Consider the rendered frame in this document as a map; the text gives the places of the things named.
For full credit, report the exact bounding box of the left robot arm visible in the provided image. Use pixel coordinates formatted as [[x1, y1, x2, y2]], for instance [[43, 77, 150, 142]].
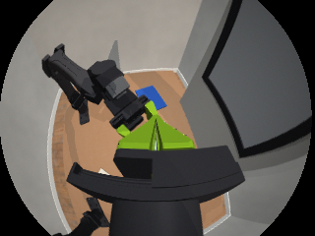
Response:
[[42, 43, 138, 125]]

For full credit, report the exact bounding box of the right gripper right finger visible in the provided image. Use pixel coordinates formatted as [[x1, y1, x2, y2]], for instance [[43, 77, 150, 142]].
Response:
[[156, 115, 195, 150]]

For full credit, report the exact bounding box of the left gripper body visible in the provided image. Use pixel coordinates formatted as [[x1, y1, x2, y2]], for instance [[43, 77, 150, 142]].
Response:
[[109, 94, 151, 132]]

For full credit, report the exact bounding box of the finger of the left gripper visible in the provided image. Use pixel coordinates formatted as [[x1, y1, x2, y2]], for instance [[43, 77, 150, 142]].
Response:
[[116, 124, 131, 138], [145, 101, 158, 120]]

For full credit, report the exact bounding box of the blue flat rectangular panel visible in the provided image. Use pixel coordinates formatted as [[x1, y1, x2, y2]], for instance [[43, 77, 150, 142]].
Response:
[[135, 86, 167, 110]]

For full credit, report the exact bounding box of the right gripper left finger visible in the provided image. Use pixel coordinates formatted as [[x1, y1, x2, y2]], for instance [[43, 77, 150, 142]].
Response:
[[117, 115, 156, 150]]

